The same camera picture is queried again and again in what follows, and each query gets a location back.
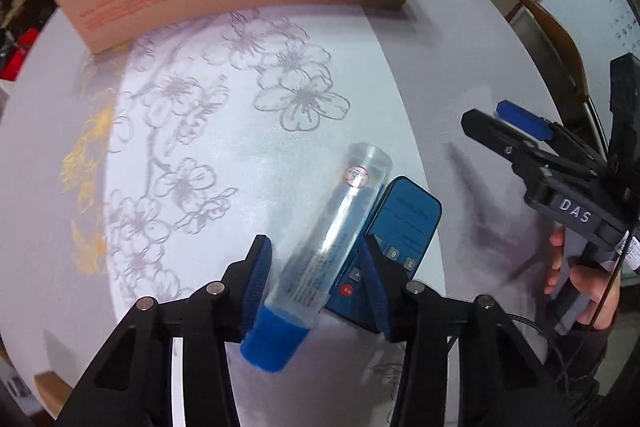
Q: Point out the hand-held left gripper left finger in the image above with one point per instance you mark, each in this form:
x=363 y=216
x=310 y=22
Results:
x=257 y=287

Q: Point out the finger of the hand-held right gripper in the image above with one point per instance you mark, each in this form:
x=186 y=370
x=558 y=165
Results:
x=500 y=134
x=522 y=119

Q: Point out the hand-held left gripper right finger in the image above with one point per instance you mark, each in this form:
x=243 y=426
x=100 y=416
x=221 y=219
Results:
x=375 y=287

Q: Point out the blue calculator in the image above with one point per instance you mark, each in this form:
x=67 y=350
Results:
x=407 y=217

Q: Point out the clear tube with blue cap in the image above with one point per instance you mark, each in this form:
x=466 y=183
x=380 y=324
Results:
x=340 y=217

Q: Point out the person's right forearm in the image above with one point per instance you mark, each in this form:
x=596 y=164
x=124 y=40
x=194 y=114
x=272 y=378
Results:
x=575 y=367

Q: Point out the person's right hand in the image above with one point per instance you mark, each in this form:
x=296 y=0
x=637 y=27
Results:
x=595 y=297

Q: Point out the wooden chair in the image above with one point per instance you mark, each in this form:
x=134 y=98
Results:
x=560 y=32

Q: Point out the small brown box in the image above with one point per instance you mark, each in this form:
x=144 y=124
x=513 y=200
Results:
x=52 y=392

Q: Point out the red plastic crate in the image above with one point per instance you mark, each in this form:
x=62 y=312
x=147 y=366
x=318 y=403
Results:
x=15 y=62

